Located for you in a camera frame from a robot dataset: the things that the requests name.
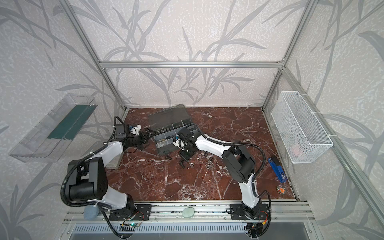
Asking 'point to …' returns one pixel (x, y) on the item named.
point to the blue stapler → (278, 169)
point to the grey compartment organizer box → (167, 123)
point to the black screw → (181, 163)
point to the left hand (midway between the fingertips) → (155, 132)
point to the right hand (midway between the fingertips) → (183, 152)
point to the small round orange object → (280, 189)
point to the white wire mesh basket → (302, 136)
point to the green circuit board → (134, 224)
